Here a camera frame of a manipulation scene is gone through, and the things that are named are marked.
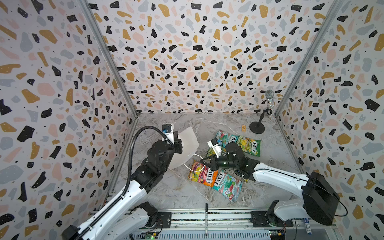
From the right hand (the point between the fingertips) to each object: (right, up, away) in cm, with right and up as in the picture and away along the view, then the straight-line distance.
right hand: (198, 160), depth 74 cm
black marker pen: (+4, -27, +3) cm, 27 cm away
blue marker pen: (+52, -31, -2) cm, 61 cm away
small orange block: (+33, +15, +39) cm, 54 cm away
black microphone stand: (+44, +16, +39) cm, 61 cm away
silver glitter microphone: (+42, +35, +14) cm, 56 cm away
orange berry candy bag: (+1, -10, +14) cm, 17 cm away
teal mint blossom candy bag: (+17, +9, +29) cm, 35 cm away
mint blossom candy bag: (+17, -16, +8) cm, 24 cm away
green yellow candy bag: (+36, +3, +27) cm, 45 cm away
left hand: (-10, +15, -5) cm, 19 cm away
